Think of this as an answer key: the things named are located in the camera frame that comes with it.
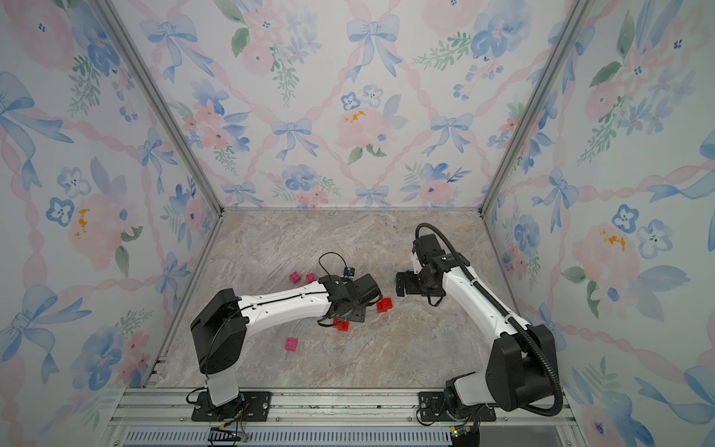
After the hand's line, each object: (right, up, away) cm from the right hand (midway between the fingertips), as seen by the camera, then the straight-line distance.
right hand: (414, 287), depth 85 cm
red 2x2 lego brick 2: (-22, -12, +1) cm, 25 cm away
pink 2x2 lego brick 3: (-37, -17, -1) cm, 41 cm away
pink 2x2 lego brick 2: (-34, +1, +13) cm, 36 cm away
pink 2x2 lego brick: (-39, +1, +13) cm, 41 cm away
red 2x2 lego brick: (-8, -6, +4) cm, 11 cm away
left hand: (-18, -7, 0) cm, 20 cm away
